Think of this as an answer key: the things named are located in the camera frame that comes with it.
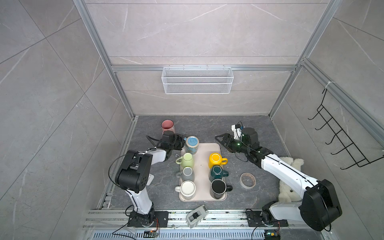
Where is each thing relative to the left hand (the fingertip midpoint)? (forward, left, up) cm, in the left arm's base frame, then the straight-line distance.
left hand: (186, 130), depth 94 cm
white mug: (-35, 0, -6) cm, 35 cm away
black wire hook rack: (-34, -71, +21) cm, 81 cm away
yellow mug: (-19, -17, -4) cm, 25 cm away
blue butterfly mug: (-9, -3, -2) cm, 9 cm away
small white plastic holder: (-26, +22, -12) cm, 36 cm away
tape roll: (-29, -36, -12) cm, 48 cm away
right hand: (-13, -17, +8) cm, 23 cm away
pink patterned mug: (+10, +14, -6) cm, 18 cm away
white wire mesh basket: (+30, -8, +17) cm, 36 cm away
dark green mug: (-28, -17, -1) cm, 33 cm away
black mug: (-35, -17, -3) cm, 39 cm away
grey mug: (-28, 0, -3) cm, 28 cm away
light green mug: (-20, 0, -3) cm, 20 cm away
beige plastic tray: (-24, -9, -12) cm, 28 cm away
